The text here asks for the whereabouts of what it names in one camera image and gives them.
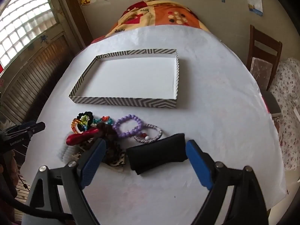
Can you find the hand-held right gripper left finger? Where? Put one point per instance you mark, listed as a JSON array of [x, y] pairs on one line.
[[93, 161]]

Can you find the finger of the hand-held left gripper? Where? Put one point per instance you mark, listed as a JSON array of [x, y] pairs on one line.
[[37, 127], [23, 125]]

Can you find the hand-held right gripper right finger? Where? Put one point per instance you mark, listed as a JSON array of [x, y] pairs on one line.
[[196, 166]]

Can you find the leopard print bow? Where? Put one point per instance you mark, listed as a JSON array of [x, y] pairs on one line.
[[120, 160]]

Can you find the red satin bow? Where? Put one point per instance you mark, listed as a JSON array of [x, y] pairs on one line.
[[77, 138]]

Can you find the brown scrunchie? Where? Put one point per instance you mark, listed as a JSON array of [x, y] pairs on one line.
[[110, 133]]

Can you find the black fabric case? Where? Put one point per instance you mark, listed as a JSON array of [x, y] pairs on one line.
[[154, 154]]

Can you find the black scrunchie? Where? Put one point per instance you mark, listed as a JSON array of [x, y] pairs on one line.
[[88, 114]]

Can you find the striped cardboard tray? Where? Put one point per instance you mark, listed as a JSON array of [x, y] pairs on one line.
[[117, 102]]

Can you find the wooden slatted panel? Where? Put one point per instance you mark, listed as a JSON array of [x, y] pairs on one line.
[[35, 75]]

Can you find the grey panel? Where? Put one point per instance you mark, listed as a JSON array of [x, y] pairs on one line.
[[270, 103]]

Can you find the glass block window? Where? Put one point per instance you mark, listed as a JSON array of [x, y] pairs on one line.
[[23, 21]]

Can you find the floral cloth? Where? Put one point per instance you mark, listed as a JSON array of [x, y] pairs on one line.
[[288, 93]]

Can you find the wooden chair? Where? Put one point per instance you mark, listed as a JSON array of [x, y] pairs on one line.
[[254, 42]]

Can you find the orange printed blanket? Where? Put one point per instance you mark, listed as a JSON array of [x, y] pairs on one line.
[[164, 14]]

